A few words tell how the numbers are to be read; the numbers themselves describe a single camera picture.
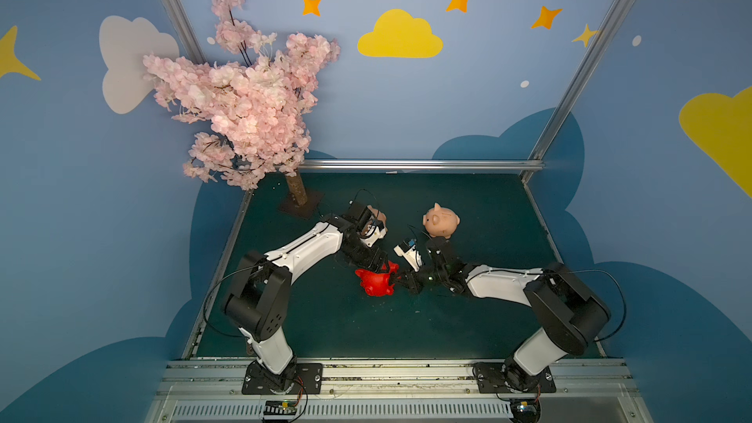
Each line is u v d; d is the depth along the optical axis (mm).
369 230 801
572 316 459
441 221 965
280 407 730
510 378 661
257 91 637
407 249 799
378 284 840
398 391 736
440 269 721
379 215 995
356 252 755
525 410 733
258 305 458
